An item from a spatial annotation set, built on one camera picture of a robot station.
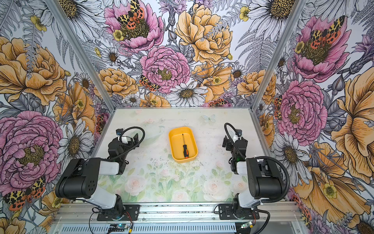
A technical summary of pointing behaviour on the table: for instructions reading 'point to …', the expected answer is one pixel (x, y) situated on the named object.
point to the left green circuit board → (118, 227)
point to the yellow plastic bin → (183, 144)
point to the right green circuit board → (245, 225)
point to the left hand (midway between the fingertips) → (130, 137)
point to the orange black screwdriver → (185, 151)
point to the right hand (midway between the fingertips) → (232, 140)
